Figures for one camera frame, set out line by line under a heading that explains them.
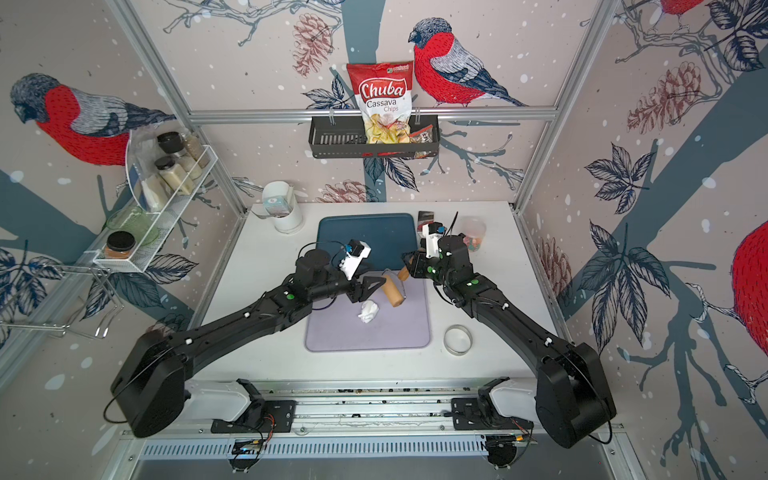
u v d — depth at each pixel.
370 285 0.71
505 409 0.61
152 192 0.70
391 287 0.83
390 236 1.11
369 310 0.89
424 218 1.19
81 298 0.63
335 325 0.88
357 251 0.67
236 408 0.61
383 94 0.80
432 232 0.73
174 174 0.76
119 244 0.60
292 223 1.10
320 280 0.63
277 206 1.06
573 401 0.40
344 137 1.07
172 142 0.79
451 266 0.62
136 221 0.70
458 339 0.86
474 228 1.03
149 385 0.41
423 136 0.86
